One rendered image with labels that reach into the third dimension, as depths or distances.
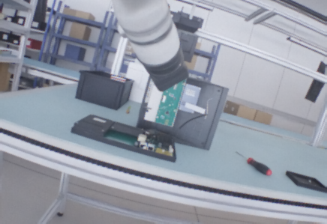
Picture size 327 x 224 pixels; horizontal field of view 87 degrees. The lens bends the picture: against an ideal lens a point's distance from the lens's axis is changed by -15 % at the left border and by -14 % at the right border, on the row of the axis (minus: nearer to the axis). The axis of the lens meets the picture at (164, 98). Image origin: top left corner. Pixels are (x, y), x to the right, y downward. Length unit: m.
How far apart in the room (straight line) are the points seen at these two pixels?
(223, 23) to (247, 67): 1.20
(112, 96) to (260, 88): 4.76
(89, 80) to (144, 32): 0.62
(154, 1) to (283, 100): 5.57
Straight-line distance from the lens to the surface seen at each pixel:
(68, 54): 4.69
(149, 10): 0.24
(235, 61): 5.06
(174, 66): 0.34
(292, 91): 5.87
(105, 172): 0.47
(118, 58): 1.29
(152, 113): 0.63
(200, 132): 0.66
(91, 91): 0.86
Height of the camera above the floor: 1.19
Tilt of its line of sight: 6 degrees down
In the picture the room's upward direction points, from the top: 16 degrees clockwise
